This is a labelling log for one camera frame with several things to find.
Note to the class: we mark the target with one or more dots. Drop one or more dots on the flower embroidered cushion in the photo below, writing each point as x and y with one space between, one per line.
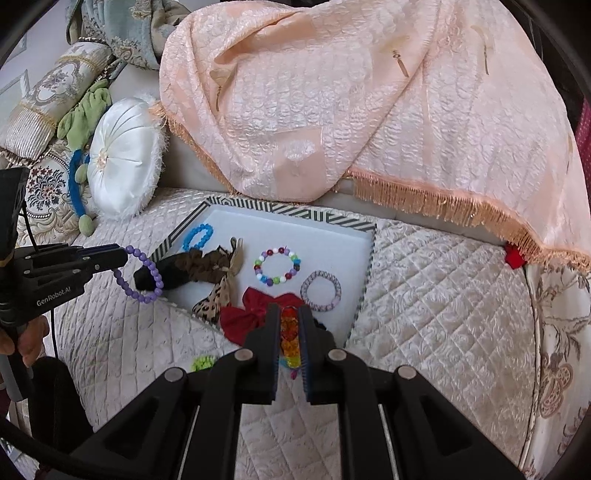
46 184

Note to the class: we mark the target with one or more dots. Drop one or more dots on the pink dotted garment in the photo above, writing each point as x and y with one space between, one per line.
584 134

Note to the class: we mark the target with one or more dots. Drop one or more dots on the embroidered bolster pillow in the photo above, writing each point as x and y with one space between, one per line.
51 83

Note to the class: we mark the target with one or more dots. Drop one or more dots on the person's left hand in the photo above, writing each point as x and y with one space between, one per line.
34 341

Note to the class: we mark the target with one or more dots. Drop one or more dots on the green plush toy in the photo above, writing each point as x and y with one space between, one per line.
87 115

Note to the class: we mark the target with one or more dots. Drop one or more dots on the black scrunchie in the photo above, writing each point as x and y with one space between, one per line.
175 277

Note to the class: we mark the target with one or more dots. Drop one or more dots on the striped jewelry tray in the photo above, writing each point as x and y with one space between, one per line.
323 244

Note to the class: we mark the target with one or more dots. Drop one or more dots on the floral print cushion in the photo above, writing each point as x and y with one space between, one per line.
554 369

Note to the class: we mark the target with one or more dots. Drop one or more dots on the red hair bow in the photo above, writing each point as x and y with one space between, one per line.
244 318

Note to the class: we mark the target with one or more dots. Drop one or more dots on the peach fringed cloth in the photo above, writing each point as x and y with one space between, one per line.
369 92

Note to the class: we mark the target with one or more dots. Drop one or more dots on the teal embroidered fabric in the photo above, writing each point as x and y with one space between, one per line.
129 27

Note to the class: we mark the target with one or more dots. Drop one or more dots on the brown scrunchie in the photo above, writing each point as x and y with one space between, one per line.
198 267

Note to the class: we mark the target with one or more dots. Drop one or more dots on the beige ribbon bow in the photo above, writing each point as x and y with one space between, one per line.
235 258

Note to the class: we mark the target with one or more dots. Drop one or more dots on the round white satin cushion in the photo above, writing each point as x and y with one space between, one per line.
124 152

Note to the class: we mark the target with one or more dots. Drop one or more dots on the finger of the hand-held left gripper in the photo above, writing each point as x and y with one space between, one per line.
104 253
108 265

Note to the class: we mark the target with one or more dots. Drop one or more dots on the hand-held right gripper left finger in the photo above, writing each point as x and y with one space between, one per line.
263 360

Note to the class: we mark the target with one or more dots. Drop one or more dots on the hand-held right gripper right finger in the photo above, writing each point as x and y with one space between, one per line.
314 364

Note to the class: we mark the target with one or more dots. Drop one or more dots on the red cloth item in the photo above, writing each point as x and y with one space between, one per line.
515 254

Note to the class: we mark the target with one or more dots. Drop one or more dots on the leopard print hair bow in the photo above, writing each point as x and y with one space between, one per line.
207 307

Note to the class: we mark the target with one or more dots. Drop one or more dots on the cream quilted sofa cover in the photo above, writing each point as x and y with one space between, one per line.
438 300

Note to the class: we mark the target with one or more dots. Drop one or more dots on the dark clothing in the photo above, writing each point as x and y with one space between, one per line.
60 406

